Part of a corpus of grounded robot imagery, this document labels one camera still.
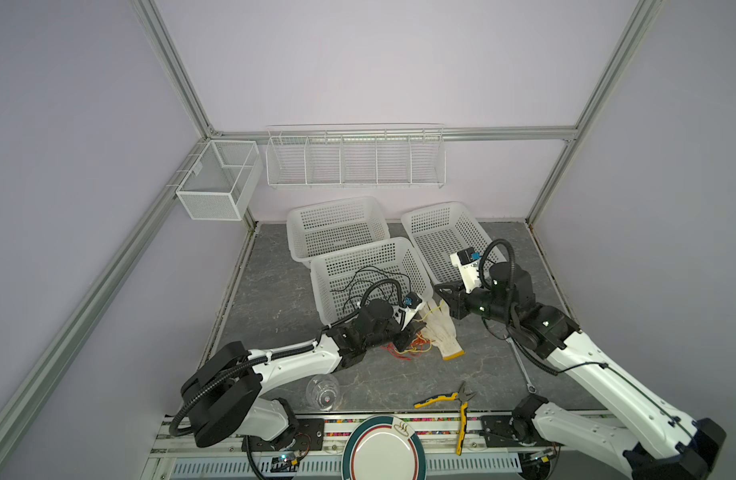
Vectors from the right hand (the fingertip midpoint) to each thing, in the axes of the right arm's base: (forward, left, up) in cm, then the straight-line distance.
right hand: (437, 289), depth 71 cm
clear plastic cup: (-17, +30, -26) cm, 43 cm away
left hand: (-3, +3, -12) cm, 13 cm away
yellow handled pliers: (-18, -8, -26) cm, 33 cm away
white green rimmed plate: (-29, +13, -25) cm, 41 cm away
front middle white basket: (+24, +12, -25) cm, 36 cm away
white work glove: (+1, -4, -25) cm, 25 cm away
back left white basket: (+46, +33, -25) cm, 62 cm away
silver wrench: (-15, -27, -26) cm, 41 cm away
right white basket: (+43, -9, -24) cm, 50 cm away
